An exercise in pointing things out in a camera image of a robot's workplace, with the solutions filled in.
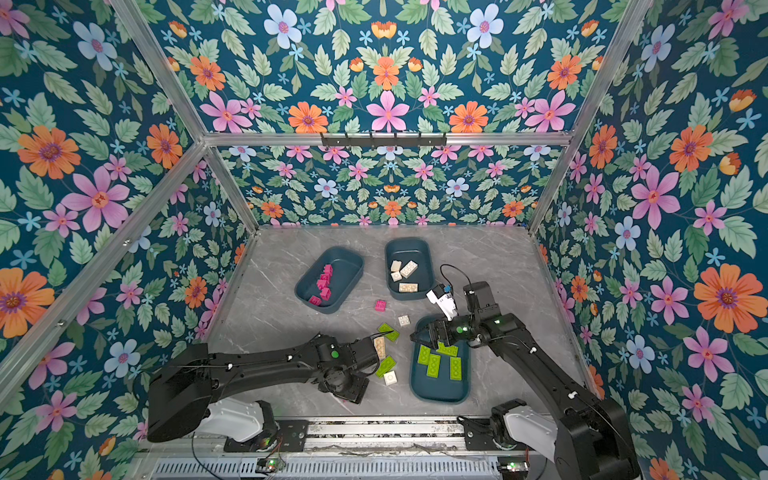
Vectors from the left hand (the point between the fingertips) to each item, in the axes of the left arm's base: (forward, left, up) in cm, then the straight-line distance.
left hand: (358, 394), depth 77 cm
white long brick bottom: (+40, -16, -2) cm, 43 cm away
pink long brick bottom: (+33, +12, -2) cm, 35 cm away
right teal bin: (+4, -23, -3) cm, 24 cm away
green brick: (+11, -26, -2) cm, 29 cm away
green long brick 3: (+6, -27, -4) cm, 28 cm away
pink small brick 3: (+30, +15, -2) cm, 34 cm away
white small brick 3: (+4, -8, -3) cm, 10 cm away
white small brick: (+39, -12, -3) cm, 41 cm away
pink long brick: (+36, +14, -1) cm, 39 cm away
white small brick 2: (+22, -13, -3) cm, 26 cm away
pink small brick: (+43, +12, -2) cm, 44 cm away
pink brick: (+28, -6, -3) cm, 28 cm away
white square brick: (+42, -11, -2) cm, 44 cm away
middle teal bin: (+51, -16, -3) cm, 53 cm away
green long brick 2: (+10, -18, -3) cm, 21 cm away
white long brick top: (+34, -15, -3) cm, 37 cm away
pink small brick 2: (+39, +13, -2) cm, 41 cm away
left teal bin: (+44, +6, -4) cm, 45 cm away
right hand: (+12, -18, +10) cm, 23 cm away
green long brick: (+7, -21, -4) cm, 22 cm away
